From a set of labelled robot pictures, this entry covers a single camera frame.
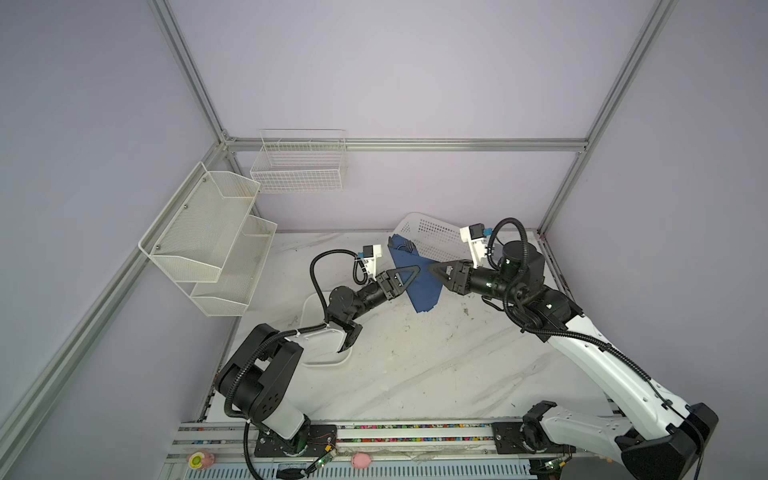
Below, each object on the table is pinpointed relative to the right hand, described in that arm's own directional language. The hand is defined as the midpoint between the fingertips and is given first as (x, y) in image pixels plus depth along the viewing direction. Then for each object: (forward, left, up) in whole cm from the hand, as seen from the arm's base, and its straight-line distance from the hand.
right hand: (429, 268), depth 64 cm
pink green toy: (-33, +53, -29) cm, 69 cm away
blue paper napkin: (-1, +1, -7) cm, 7 cm away
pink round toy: (-32, +16, -33) cm, 48 cm away
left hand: (+3, +2, -5) cm, 6 cm away
